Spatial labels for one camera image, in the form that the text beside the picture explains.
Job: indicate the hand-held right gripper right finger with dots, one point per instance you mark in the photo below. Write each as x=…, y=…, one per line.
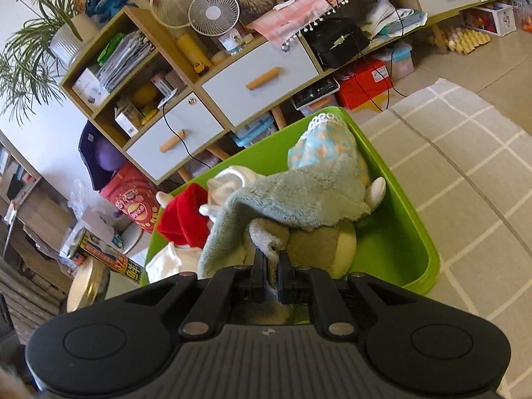
x=286, y=278

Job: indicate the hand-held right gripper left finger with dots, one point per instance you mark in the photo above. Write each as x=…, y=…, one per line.
x=259, y=276

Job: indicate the light blue towel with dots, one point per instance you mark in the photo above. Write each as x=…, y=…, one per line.
x=291, y=199

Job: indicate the white cloth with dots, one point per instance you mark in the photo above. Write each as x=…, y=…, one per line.
x=170, y=262

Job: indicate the red white santa plush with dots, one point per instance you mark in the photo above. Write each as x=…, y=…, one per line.
x=187, y=220

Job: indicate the white sock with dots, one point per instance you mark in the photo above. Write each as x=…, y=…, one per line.
x=228, y=185

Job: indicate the green plastic bin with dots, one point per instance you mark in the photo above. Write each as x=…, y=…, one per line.
x=395, y=237

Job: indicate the blue dotted cloth lace trim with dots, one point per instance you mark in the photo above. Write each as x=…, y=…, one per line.
x=328, y=145

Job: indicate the white round stand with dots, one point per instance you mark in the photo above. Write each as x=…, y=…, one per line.
x=135, y=237

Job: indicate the clear storage box blue lid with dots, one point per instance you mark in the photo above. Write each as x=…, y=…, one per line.
x=253, y=133

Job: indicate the red printed bag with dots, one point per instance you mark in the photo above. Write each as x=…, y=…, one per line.
x=133, y=203

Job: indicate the printed tin can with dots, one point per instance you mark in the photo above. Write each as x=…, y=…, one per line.
x=104, y=253

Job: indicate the clear jar gold lid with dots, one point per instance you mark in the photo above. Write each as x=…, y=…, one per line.
x=89, y=284

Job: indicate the black bag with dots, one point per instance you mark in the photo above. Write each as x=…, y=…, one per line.
x=336, y=41

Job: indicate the wooden shelf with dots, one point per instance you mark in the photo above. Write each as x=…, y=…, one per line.
x=20, y=195

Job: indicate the small white box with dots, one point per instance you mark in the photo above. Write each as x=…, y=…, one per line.
x=89, y=87

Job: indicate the stack of papers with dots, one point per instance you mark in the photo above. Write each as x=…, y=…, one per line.
x=124, y=56

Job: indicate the pink cloth pompom trim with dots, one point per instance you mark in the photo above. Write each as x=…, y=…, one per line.
x=291, y=16

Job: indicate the small white fan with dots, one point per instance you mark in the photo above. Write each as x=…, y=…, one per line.
x=214, y=12

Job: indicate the pile of folded cloths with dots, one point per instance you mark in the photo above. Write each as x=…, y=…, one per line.
x=388, y=16

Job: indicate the long wooden cabinet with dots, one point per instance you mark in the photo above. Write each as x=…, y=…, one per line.
x=137, y=20

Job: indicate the yellow egg tray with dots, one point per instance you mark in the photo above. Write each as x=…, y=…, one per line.
x=461, y=39

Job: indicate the green plant white pot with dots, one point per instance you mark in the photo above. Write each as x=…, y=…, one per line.
x=66, y=37

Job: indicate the blue plush dragon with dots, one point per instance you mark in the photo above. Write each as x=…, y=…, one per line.
x=104, y=0

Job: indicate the white box red print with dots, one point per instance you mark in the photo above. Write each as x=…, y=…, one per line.
x=503, y=20

